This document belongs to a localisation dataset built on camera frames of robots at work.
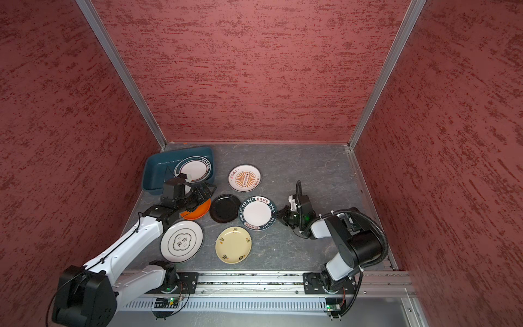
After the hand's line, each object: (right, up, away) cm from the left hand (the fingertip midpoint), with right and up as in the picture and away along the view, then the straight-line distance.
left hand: (211, 195), depth 84 cm
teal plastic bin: (-37, +11, +26) cm, 46 cm away
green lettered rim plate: (+19, -10, +8) cm, 23 cm away
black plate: (+4, -7, +6) cm, 10 cm away
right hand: (+26, -11, +6) cm, 29 cm away
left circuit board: (-13, -37, -13) cm, 41 cm away
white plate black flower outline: (-13, -19, -1) cm, 23 cm away
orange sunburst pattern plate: (+11, +6, +22) cm, 25 cm away
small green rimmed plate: (-14, +11, +23) cm, 29 cm away
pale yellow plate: (+9, -22, +3) cm, 24 cm away
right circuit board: (+48, -37, -13) cm, 62 cm away
